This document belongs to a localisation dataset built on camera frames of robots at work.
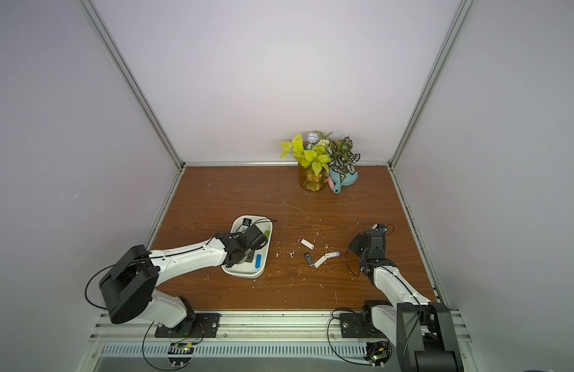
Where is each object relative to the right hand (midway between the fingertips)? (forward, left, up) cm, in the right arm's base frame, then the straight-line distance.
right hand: (359, 236), depth 89 cm
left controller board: (-39, +62, -7) cm, 73 cm away
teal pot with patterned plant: (+21, +7, +15) cm, 27 cm away
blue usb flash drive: (-10, +40, -3) cm, 41 cm away
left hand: (-6, +44, -1) cm, 44 cm away
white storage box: (-14, +43, -2) cm, 45 cm away
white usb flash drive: (-2, +21, -4) cm, 21 cm away
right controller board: (-37, -1, -5) cm, 37 cm away
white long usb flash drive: (-9, +16, -4) cm, 19 cm away
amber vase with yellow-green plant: (+23, +19, +20) cm, 35 cm away
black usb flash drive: (-9, +20, -3) cm, 22 cm away
